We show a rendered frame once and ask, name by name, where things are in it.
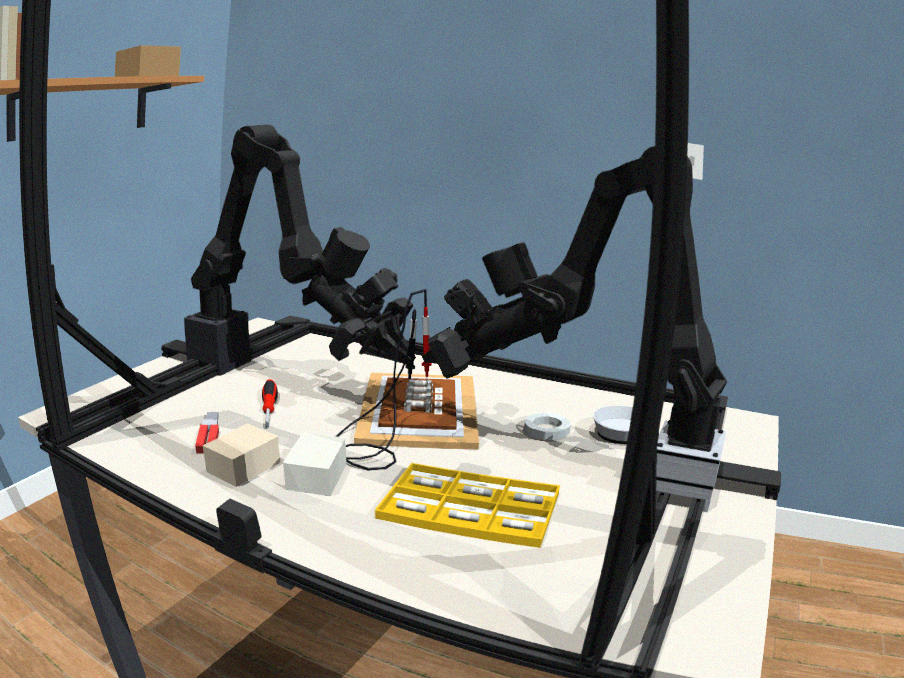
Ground red-handled pliers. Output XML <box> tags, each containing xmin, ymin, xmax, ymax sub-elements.
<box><xmin>195</xmin><ymin>412</ymin><xmax>219</xmax><ymax>454</ymax></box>

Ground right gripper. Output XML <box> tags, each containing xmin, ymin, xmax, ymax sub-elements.
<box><xmin>422</xmin><ymin>304</ymin><xmax>516</xmax><ymax>379</ymax></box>

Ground beige block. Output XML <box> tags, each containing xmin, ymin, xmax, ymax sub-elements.
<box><xmin>203</xmin><ymin>424</ymin><xmax>280</xmax><ymax>487</ymax></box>

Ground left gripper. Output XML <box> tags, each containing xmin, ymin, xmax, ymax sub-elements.
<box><xmin>329</xmin><ymin>286</ymin><xmax>409</xmax><ymax>364</ymax></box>

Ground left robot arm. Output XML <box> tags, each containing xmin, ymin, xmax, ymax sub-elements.
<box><xmin>191</xmin><ymin>125</ymin><xmax>398</xmax><ymax>321</ymax></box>

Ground black tester probe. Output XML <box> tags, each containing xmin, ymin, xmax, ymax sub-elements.
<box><xmin>405</xmin><ymin>312</ymin><xmax>417</xmax><ymax>387</ymax></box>

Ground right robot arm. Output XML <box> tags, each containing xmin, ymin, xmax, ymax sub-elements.
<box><xmin>444</xmin><ymin>146</ymin><xmax>727</xmax><ymax>452</ymax></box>

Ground white rectangular block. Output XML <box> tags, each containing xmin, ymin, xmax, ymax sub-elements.
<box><xmin>283</xmin><ymin>433</ymin><xmax>346</xmax><ymax>496</ymax></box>

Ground yellow tray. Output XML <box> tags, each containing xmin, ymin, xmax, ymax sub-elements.
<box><xmin>375</xmin><ymin>463</ymin><xmax>560</xmax><ymax>548</ymax></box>

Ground red and black screwdriver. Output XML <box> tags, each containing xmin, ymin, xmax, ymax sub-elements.
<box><xmin>262</xmin><ymin>379</ymin><xmax>278</xmax><ymax>428</ymax></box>

